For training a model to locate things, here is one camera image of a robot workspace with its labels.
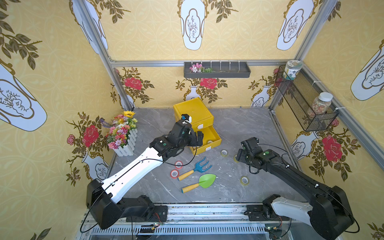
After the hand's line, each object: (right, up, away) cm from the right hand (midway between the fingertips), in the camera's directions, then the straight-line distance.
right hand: (245, 156), depth 87 cm
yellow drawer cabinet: (-25, +20, -1) cm, 32 cm away
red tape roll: (-39, -6, +7) cm, 40 cm away
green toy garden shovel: (-23, -14, -3) cm, 27 cm away
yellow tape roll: (-11, 0, +8) cm, 13 cm away
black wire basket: (+34, +37, +4) cm, 50 cm away
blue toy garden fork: (-26, -8, +3) cm, 28 cm away
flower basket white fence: (-71, +13, 0) cm, 72 cm away
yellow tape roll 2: (-20, +8, +4) cm, 22 cm away
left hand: (-32, +14, -10) cm, 36 cm away
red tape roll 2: (-41, -11, +1) cm, 43 cm away
